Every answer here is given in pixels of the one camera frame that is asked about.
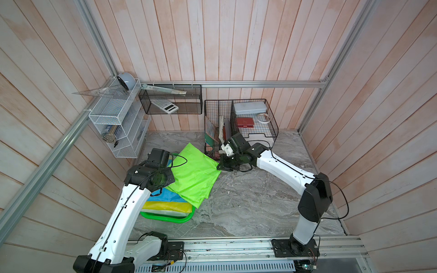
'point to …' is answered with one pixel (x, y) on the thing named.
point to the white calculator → (165, 105)
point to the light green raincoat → (194, 174)
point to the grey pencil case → (247, 107)
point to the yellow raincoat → (171, 199)
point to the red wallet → (245, 122)
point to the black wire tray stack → (254, 119)
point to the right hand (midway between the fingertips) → (216, 167)
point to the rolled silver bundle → (110, 137)
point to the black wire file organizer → (221, 123)
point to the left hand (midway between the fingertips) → (166, 181)
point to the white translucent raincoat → (170, 212)
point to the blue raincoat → (165, 195)
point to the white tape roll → (263, 118)
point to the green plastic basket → (184, 219)
